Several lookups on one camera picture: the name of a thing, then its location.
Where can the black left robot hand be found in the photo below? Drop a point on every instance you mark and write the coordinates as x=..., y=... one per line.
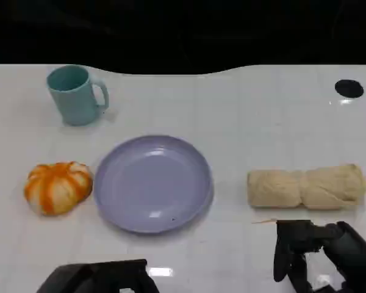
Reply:
x=97, y=277

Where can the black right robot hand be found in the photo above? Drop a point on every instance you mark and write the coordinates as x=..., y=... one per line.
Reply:
x=350, y=253

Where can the beige towel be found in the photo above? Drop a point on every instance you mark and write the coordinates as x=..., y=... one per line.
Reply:
x=292, y=189

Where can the orange and white bread roll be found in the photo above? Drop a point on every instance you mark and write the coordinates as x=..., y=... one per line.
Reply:
x=58, y=189

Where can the lilac plate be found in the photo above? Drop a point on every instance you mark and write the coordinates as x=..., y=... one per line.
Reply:
x=152, y=189

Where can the black table grommet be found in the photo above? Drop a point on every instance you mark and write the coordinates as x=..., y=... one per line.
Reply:
x=349, y=88

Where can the pale green mug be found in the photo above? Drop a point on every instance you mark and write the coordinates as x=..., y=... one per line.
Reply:
x=76, y=103

